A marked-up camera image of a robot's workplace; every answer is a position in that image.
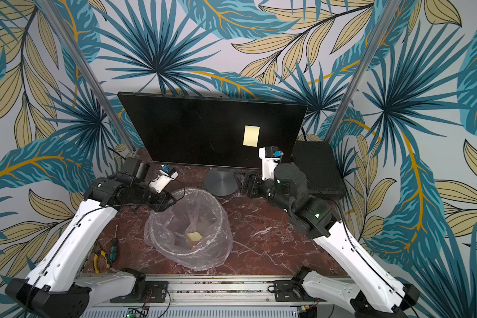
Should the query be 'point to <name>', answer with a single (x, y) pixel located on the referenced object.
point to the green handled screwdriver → (112, 253)
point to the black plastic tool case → (318, 161)
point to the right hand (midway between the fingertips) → (241, 173)
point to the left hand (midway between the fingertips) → (168, 201)
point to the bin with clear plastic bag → (195, 211)
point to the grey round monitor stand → (220, 181)
